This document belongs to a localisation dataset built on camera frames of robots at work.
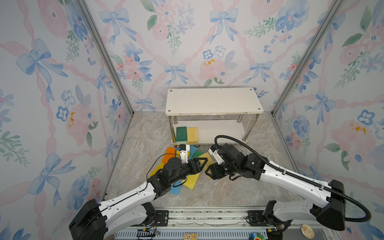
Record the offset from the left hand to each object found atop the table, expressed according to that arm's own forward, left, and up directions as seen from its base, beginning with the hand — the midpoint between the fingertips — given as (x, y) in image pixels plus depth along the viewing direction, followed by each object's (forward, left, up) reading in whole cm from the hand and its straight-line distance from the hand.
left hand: (206, 160), depth 71 cm
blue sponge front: (-8, +16, -20) cm, 27 cm away
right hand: (-3, -1, -4) cm, 6 cm away
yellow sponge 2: (+1, -2, -3) cm, 4 cm away
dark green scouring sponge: (+25, +14, -13) cm, 32 cm away
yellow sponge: (+25, +7, -13) cm, 29 cm away
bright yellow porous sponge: (-3, +7, -20) cm, 22 cm away
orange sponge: (+1, +17, +4) cm, 17 cm away
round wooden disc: (-26, -48, -20) cm, 58 cm away
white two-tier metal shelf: (+49, -17, -20) cm, 56 cm away
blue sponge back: (+17, +7, -20) cm, 27 cm away
